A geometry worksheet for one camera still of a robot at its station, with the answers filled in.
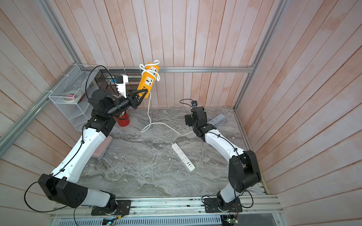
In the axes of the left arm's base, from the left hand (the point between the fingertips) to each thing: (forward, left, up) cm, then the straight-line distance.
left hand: (146, 91), depth 64 cm
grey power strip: (+18, -45, -41) cm, 63 cm away
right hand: (+9, -25, -24) cm, 35 cm away
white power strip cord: (+29, -3, -45) cm, 53 cm away
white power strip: (-18, -22, -43) cm, 51 cm away
